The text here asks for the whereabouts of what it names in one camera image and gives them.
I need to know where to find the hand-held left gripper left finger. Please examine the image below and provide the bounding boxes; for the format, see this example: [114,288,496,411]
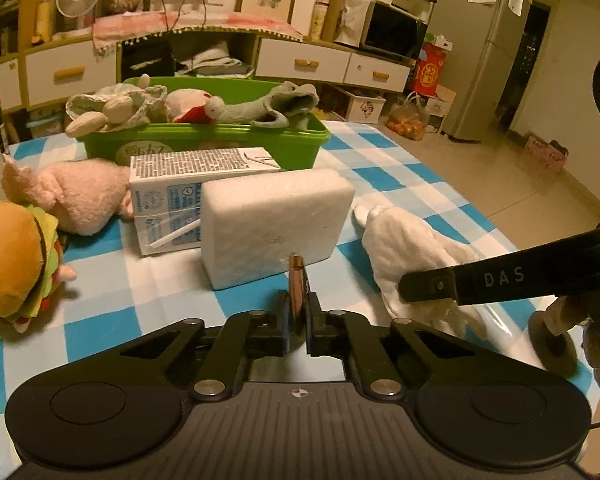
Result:
[120,292,291,401]

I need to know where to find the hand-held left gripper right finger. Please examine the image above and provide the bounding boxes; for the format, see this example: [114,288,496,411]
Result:
[306,292,477,401]

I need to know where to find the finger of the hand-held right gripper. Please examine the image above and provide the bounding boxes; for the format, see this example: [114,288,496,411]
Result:
[399,224,600,307]

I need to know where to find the thin brown object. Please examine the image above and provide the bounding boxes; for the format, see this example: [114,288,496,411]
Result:
[288,252,309,333]

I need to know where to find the white fluffy plush toy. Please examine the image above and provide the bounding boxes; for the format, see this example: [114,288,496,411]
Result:
[352,203,489,341]

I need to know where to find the green plastic bin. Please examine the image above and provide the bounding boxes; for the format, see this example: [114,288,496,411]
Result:
[75,76,332,172]

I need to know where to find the grey plush toy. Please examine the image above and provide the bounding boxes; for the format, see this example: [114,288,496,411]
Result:
[215,81,320,129]

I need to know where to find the red and white plush toy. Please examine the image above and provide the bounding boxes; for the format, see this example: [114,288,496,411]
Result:
[166,88,227,125]

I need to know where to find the plush doll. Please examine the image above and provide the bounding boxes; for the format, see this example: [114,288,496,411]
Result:
[65,74,169,139]

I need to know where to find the person's right hand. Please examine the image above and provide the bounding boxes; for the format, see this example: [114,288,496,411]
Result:
[546,285,600,415]

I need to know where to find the white foam block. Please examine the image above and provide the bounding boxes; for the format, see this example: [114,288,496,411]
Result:
[200,167,357,291]

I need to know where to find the pink box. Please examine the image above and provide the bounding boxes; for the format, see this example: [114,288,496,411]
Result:
[525,135,569,172]

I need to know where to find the blue white checkered tablecloth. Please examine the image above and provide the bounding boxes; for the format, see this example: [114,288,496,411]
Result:
[0,121,600,441]

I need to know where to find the white milk carton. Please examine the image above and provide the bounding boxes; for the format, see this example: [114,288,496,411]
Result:
[129,147,282,259]

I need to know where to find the cardboard box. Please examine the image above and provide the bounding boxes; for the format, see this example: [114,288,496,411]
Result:
[425,85,457,134]

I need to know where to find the plastic bag of oranges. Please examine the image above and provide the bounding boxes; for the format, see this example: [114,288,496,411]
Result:
[386,92,429,141]

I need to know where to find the silver refrigerator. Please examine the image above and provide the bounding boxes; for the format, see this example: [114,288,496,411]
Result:
[442,0,552,142]

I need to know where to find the white cartoon storage box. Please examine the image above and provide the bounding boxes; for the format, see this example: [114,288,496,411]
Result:
[342,91,386,124]

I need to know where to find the red gift bag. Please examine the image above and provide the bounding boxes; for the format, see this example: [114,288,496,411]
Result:
[410,42,452,99]

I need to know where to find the pink pig plush toy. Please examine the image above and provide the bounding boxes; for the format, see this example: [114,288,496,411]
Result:
[0,155,137,237]

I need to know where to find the small white drawer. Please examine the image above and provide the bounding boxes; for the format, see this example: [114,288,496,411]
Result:
[345,54,412,92]

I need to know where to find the pile of folded clothes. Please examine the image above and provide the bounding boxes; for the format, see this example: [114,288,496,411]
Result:
[172,40,257,79]

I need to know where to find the black microwave oven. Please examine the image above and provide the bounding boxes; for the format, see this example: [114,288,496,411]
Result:
[337,0,429,64]

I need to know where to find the burger plush toy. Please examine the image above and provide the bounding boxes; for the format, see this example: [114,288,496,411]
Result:
[0,199,77,334]

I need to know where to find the black bag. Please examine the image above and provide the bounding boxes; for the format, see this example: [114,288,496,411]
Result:
[121,42,176,81]

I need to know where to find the pink fringed runner cloth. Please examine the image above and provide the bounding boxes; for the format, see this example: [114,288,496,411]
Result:
[92,10,305,52]

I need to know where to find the white bottle red cap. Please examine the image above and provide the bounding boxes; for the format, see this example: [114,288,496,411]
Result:
[310,0,335,41]

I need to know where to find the wooden cabinet unit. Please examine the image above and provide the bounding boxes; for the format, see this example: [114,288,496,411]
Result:
[0,0,431,128]

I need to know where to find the white drawer wooden handle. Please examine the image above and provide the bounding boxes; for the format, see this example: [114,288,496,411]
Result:
[255,39,354,84]
[25,40,119,107]
[0,57,22,112]

